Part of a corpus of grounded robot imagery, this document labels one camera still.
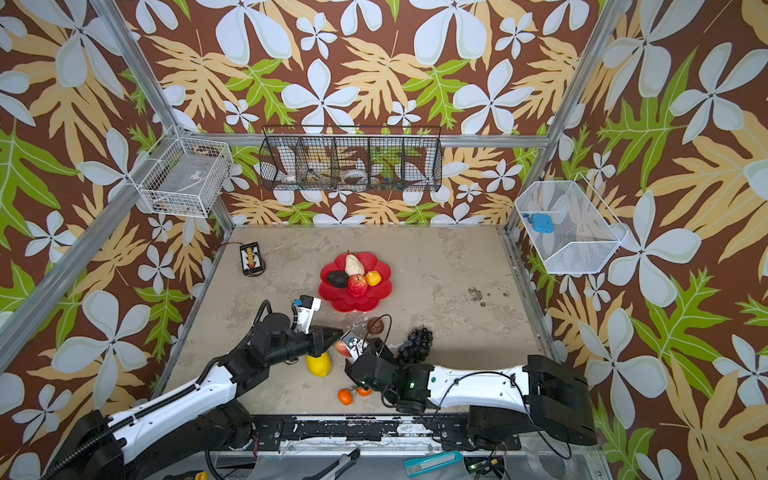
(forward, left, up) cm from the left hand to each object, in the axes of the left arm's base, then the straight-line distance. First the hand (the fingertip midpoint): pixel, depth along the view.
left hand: (341, 329), depth 76 cm
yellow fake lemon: (-5, +6, -12) cm, 14 cm away
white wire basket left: (+39, +48, +18) cm, 64 cm away
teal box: (-28, -21, -14) cm, 37 cm away
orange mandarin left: (-13, -1, -13) cm, 18 cm away
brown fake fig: (+7, -9, -12) cm, 16 cm away
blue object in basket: (+28, -57, +12) cm, 64 cm away
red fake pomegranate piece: (+20, -3, -9) cm, 22 cm away
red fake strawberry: (-4, 0, -3) cm, 5 cm away
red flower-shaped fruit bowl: (+19, +3, -17) cm, 26 cm away
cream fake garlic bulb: (+27, -1, -10) cm, 29 cm away
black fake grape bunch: (0, -21, -12) cm, 25 cm away
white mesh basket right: (+25, -64, +12) cm, 70 cm away
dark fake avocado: (+23, +4, -10) cm, 25 cm away
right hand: (-4, -3, -5) cm, 7 cm away
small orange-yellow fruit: (+23, -8, -10) cm, 27 cm away
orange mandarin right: (-12, -6, -12) cm, 18 cm away
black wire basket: (+52, -9, +16) cm, 56 cm away
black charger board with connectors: (+34, +37, -14) cm, 53 cm away
